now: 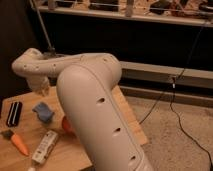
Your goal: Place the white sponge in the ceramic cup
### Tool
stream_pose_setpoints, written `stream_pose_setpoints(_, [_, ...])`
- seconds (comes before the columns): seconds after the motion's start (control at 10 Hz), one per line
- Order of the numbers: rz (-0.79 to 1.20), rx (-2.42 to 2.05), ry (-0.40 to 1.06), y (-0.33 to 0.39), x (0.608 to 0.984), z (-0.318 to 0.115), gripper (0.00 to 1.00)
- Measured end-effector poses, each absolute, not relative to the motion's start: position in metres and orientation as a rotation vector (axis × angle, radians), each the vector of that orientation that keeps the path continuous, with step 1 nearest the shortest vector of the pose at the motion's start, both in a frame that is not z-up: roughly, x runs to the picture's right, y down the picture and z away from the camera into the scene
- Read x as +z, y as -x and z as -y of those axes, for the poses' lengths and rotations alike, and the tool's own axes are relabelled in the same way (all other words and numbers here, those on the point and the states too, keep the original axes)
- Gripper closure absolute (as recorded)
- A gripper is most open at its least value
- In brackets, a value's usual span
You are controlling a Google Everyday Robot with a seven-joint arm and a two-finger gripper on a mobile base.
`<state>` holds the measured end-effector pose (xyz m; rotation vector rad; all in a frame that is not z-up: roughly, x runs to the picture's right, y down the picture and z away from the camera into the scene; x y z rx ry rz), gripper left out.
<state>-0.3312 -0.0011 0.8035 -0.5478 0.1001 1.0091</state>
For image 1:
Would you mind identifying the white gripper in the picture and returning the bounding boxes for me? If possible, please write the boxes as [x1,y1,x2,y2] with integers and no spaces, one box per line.
[27,76,50,96]

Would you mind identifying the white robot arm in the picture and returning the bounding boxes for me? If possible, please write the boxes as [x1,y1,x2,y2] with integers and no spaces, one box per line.
[12,48,154,171]

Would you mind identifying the orange ceramic cup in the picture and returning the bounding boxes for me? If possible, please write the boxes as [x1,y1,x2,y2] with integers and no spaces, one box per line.
[62,117,75,134]

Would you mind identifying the black rectangular case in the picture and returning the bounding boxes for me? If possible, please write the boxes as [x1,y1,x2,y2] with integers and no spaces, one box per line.
[6,101,22,127]

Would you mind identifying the white remote controller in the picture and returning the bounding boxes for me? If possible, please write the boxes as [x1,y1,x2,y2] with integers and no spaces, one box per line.
[32,130,59,164]

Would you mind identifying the orange toy carrot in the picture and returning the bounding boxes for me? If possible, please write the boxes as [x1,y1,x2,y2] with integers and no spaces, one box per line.
[1,130,29,156]

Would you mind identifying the grey metal pole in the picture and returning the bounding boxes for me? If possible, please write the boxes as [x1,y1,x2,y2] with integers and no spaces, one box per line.
[31,0,56,56]

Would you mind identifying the long shelf with clutter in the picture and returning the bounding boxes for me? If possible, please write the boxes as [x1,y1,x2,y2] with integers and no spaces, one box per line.
[30,0,213,28]

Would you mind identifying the black cable on floor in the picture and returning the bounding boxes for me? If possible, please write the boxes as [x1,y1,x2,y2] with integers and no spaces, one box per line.
[138,19,213,171]

